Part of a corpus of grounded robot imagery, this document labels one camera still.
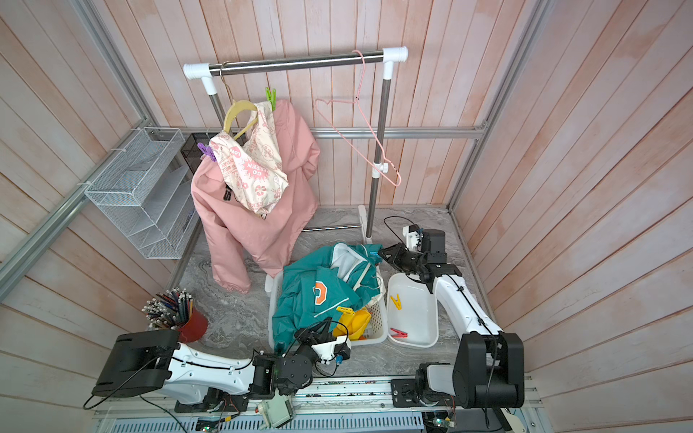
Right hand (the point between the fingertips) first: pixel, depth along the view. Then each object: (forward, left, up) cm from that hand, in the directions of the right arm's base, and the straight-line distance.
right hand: (380, 251), depth 84 cm
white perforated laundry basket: (-21, +1, -11) cm, 24 cm away
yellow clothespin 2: (-10, -7, -16) cm, 20 cm away
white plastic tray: (-14, -11, -16) cm, 24 cm away
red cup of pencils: (-19, +62, -4) cm, 65 cm away
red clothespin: (-21, -7, -17) cm, 27 cm away
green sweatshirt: (-13, +20, 0) cm, 24 cm away
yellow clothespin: (-20, +11, 0) cm, 23 cm away
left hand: (-21, +16, -4) cm, 27 cm away
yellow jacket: (-20, +8, -13) cm, 25 cm away
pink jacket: (-7, +39, +16) cm, 43 cm away
